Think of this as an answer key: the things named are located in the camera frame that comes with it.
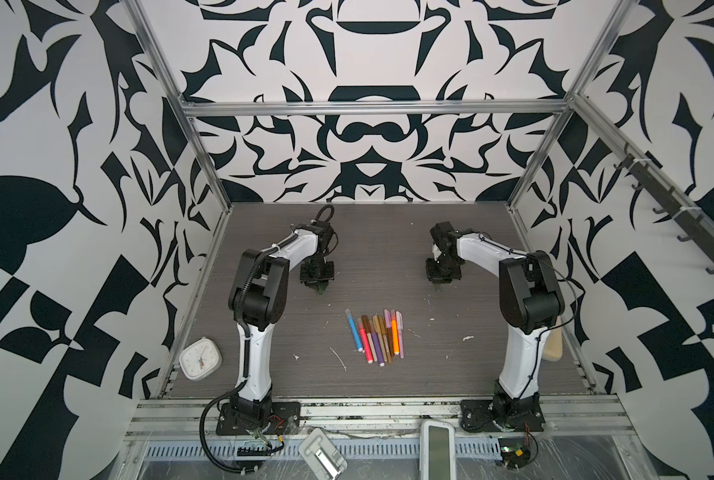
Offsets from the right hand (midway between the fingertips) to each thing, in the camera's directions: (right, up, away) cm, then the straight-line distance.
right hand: (435, 276), depth 99 cm
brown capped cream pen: (-22, -13, -9) cm, 28 cm away
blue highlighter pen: (-26, -14, -10) cm, 32 cm away
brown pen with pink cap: (-16, -11, -7) cm, 21 cm away
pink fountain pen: (-13, -12, -8) cm, 19 cm away
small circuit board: (+12, -37, -27) cm, 48 cm away
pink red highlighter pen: (-23, -17, -13) cm, 31 cm away
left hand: (-36, -1, -2) cm, 36 cm away
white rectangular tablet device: (-8, -34, -31) cm, 47 cm away
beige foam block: (+28, -17, -16) cm, 36 cm away
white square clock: (-67, -20, -18) cm, 72 cm away
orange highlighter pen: (-14, -15, -11) cm, 23 cm away
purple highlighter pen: (-20, -18, -14) cm, 30 cm away
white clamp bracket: (-34, -36, -30) cm, 58 cm away
